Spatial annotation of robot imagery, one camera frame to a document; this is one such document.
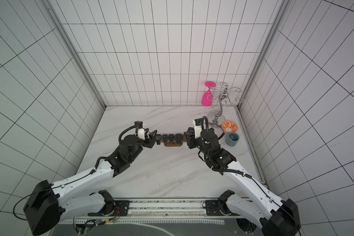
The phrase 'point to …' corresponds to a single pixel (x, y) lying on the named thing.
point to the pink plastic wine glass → (207, 98)
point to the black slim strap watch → (171, 137)
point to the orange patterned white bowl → (229, 126)
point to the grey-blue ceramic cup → (232, 139)
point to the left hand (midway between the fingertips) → (151, 132)
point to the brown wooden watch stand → (174, 143)
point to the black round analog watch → (179, 137)
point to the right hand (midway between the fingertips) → (189, 128)
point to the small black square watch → (164, 138)
